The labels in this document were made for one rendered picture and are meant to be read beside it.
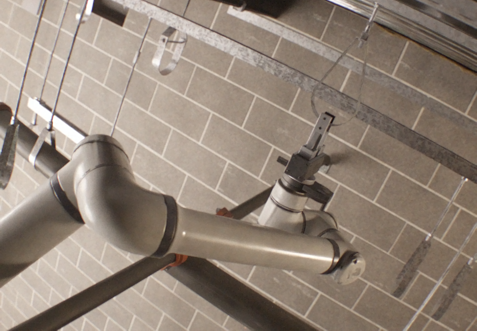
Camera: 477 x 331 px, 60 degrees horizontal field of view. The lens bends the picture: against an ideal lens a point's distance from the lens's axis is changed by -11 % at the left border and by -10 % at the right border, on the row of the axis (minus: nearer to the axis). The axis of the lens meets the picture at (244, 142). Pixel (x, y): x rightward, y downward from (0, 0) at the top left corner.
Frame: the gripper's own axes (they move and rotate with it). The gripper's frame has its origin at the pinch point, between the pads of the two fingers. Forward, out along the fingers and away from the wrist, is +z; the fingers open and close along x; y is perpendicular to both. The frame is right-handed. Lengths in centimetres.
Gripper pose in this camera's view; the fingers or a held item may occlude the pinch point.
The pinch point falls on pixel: (325, 122)
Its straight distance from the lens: 105.1
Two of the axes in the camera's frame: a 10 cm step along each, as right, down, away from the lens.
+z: 3.8, -8.7, -3.1
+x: 4.3, -1.3, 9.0
